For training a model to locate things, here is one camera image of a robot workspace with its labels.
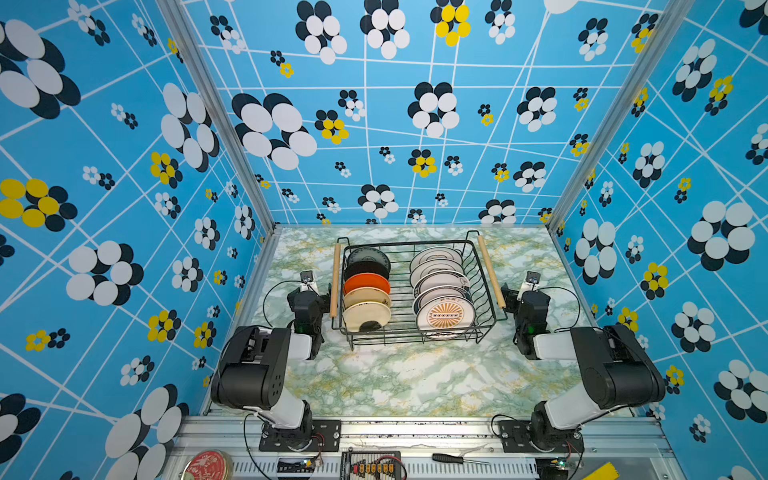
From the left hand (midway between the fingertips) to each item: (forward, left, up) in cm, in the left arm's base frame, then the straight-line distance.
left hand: (318, 284), depth 94 cm
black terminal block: (-46, -19, -6) cm, 50 cm away
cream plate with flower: (-11, -14, +2) cm, 18 cm away
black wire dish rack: (-10, -27, -9) cm, 30 cm away
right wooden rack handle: (-11, -52, +11) cm, 54 cm away
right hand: (-1, -66, 0) cm, 66 cm away
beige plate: (-7, -16, +5) cm, 18 cm away
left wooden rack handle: (-6, -8, +10) cm, 14 cm away
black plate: (+5, -16, +3) cm, 17 cm away
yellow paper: (-47, -74, -8) cm, 88 cm away
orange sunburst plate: (-11, -40, -1) cm, 41 cm away
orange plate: (0, -16, +3) cm, 16 cm away
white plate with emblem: (+3, -35, +5) cm, 36 cm away
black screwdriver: (-45, -39, -8) cm, 60 cm away
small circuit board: (-46, 0, -10) cm, 47 cm away
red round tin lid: (-46, +17, -4) cm, 50 cm away
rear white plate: (+8, -38, +6) cm, 39 cm away
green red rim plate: (-7, -35, +6) cm, 37 cm away
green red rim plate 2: (-1, -38, +6) cm, 39 cm away
